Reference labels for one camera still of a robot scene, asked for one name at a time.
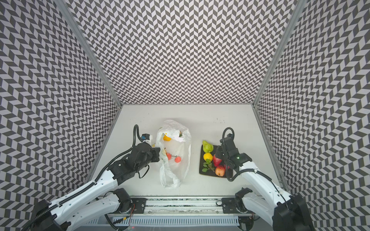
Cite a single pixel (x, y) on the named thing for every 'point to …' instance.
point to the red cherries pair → (177, 159)
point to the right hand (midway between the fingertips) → (220, 153)
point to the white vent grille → (171, 220)
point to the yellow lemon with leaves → (207, 157)
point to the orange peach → (219, 171)
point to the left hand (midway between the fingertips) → (160, 150)
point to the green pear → (207, 147)
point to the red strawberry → (216, 161)
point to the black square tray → (209, 173)
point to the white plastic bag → (173, 145)
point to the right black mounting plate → (229, 205)
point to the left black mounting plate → (139, 203)
